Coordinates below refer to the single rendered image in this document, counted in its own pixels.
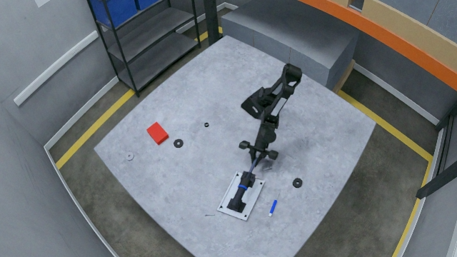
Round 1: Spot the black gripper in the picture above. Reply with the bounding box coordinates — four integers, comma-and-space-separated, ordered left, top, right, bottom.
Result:
238, 134, 278, 167

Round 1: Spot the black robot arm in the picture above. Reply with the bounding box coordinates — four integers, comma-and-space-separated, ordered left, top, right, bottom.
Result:
255, 63, 303, 143

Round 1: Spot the small grey washer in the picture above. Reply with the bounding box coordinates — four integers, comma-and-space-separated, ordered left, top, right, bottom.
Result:
126, 152, 134, 161

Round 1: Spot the black rubber ring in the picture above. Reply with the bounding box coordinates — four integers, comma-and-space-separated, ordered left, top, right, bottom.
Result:
293, 178, 303, 188

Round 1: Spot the dark grey flat washer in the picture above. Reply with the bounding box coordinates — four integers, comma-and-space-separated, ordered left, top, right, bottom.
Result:
174, 138, 184, 148

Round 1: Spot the red rectangular block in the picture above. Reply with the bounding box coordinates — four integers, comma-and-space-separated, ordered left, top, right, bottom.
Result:
147, 122, 169, 145

